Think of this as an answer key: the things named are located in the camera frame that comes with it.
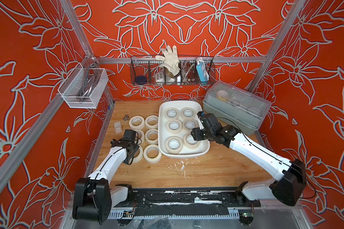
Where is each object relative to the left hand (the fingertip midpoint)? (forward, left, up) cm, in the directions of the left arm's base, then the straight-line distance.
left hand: (132, 150), depth 87 cm
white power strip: (+42, -14, +25) cm, 51 cm away
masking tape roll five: (+13, -10, -4) cm, 16 cm away
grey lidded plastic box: (+30, -65, +12) cm, 73 cm away
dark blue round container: (+44, 0, +21) cm, 49 cm away
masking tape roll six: (+7, -26, -4) cm, 27 cm away
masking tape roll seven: (+35, -36, -2) cm, 50 cm away
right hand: (+6, -36, +14) cm, 39 cm away
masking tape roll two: (+34, -23, -3) cm, 41 cm away
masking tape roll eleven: (+7, -38, -3) cm, 39 cm away
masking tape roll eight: (+22, -25, -3) cm, 33 cm away
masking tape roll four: (+25, +4, -5) cm, 26 cm away
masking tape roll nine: (+25, -36, -3) cm, 44 cm away
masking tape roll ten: (0, -12, -5) cm, 13 cm away
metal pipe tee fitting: (+27, +12, -2) cm, 30 cm away
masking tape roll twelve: (-3, -4, -1) cm, 5 cm away
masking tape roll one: (+26, -7, -5) cm, 27 cm away
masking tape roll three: (+11, -2, -2) cm, 11 cm away
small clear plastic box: (+19, +16, -4) cm, 26 cm away
